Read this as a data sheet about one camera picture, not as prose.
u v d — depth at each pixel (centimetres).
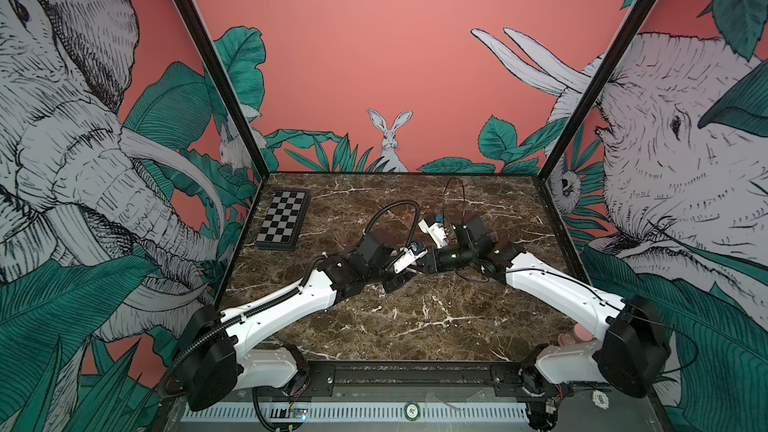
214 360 39
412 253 66
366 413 70
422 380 75
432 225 72
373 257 58
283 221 101
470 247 62
